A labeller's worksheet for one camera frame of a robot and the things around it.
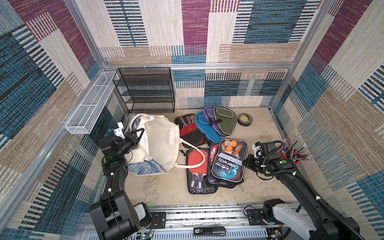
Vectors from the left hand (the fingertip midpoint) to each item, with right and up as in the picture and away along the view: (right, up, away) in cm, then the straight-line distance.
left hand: (144, 130), depth 77 cm
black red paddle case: (+22, -1, +28) cm, 36 cm away
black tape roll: (+62, +3, +34) cm, 71 cm away
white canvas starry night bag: (+2, -12, +23) cm, 26 cm away
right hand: (+52, -19, +5) cm, 56 cm away
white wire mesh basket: (-27, +7, -4) cm, 28 cm away
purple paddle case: (+36, +12, +32) cm, 50 cm away
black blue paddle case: (+33, 0, +25) cm, 42 cm away
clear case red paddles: (+27, -28, +7) cm, 40 cm away
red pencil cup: (+78, -13, +10) cm, 80 cm away
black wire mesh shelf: (-9, +28, +33) cm, 44 cm away
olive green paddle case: (+48, +7, +33) cm, 59 cm away
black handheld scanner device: (+32, -44, -10) cm, 55 cm away
